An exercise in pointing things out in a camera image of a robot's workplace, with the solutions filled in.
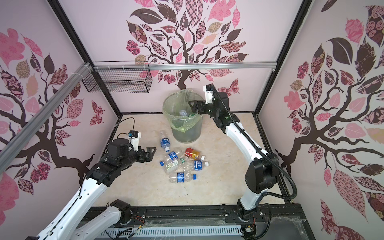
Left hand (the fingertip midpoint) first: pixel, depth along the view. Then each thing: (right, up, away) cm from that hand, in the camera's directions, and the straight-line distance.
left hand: (148, 150), depth 74 cm
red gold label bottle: (+23, -5, +16) cm, 28 cm away
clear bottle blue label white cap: (+24, -10, +11) cm, 28 cm away
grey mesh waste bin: (+23, +7, +23) cm, 33 cm away
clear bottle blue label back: (+4, +2, +22) cm, 22 cm away
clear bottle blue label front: (+16, -16, +7) cm, 24 cm away
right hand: (+25, +27, +3) cm, 37 cm away
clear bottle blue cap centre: (+10, -6, +15) cm, 19 cm away
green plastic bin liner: (+11, +25, +26) cm, 38 cm away
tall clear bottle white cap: (+15, +22, +26) cm, 37 cm away
